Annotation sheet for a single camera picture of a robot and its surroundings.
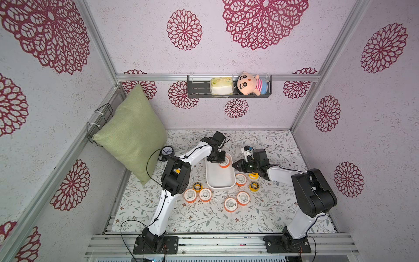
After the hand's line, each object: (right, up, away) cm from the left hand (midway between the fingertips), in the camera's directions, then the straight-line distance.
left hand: (221, 161), depth 99 cm
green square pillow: (-44, +15, -18) cm, 50 cm away
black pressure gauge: (-35, +6, +7) cm, 36 cm away
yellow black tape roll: (-14, -14, -7) cm, 21 cm away
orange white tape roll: (+3, -1, -2) cm, 4 cm away
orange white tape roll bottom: (+4, -22, -14) cm, 26 cm away
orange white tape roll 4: (+11, -19, -12) cm, 25 cm away
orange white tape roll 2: (-18, -18, -11) cm, 27 cm away
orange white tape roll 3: (-9, -17, -11) cm, 23 cm away
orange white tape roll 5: (+11, -10, -6) cm, 16 cm away
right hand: (+6, -1, -6) cm, 8 cm away
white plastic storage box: (-1, -8, -2) cm, 9 cm away
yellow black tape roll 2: (+18, -14, -7) cm, 24 cm away
